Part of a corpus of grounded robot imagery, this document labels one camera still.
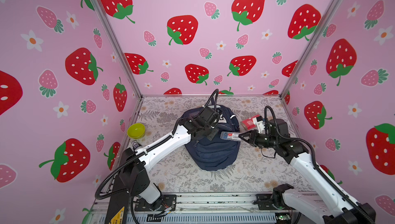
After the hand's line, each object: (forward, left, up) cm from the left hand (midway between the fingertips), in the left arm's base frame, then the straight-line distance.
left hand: (213, 128), depth 79 cm
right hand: (-6, -12, +2) cm, 13 cm away
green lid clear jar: (+10, +50, -19) cm, 55 cm away
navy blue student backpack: (-10, -1, -9) cm, 14 cm away
